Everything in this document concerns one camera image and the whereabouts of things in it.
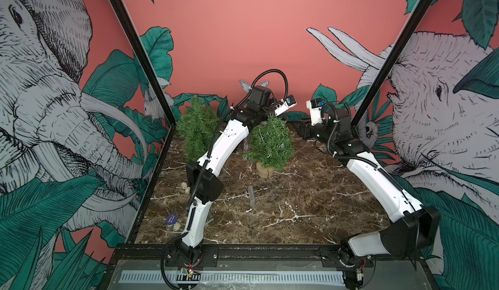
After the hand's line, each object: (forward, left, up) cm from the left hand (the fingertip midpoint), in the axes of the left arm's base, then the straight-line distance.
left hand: (284, 106), depth 80 cm
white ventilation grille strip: (-56, +23, -34) cm, 69 cm away
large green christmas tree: (-5, +37, -5) cm, 38 cm away
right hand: (-7, -3, +1) cm, 8 cm away
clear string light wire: (-14, +2, -9) cm, 17 cm away
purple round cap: (-33, +50, -34) cm, 69 cm away
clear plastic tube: (-26, +15, -31) cm, 43 cm away
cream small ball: (-37, +47, -33) cm, 68 cm away
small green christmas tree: (-17, +7, -5) cm, 19 cm away
